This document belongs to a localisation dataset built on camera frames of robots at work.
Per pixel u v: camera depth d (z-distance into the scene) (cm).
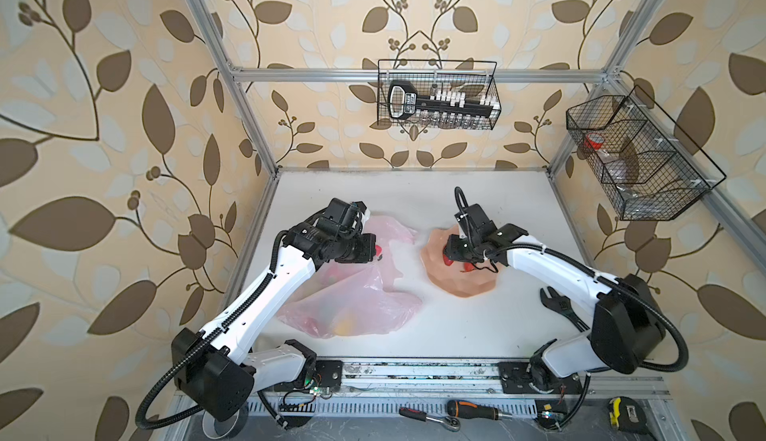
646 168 74
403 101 85
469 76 91
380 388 74
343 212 58
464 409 67
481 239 65
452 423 67
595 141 88
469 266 91
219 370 37
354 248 64
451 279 90
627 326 42
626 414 67
